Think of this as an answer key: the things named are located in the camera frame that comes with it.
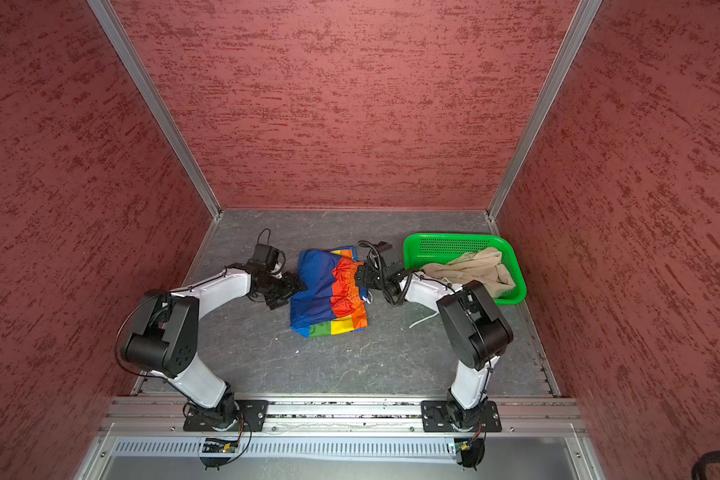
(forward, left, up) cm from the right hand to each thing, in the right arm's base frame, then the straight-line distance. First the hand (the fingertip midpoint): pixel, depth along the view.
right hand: (363, 283), depth 95 cm
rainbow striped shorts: (-6, +10, -1) cm, 12 cm away
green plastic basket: (+14, -21, -1) cm, 25 cm away
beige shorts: (+4, -39, +3) cm, 40 cm away
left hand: (-4, +21, -1) cm, 21 cm away
